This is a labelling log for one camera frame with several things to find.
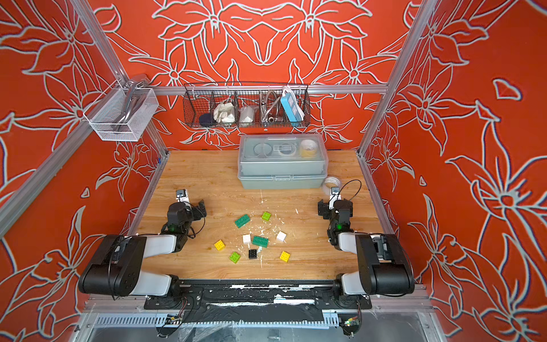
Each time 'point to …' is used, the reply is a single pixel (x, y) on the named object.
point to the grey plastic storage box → (283, 161)
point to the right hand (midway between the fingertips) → (330, 198)
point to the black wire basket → (246, 104)
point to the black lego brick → (252, 254)
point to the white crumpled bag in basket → (223, 112)
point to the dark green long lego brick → (242, 221)
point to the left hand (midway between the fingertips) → (192, 201)
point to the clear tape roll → (329, 183)
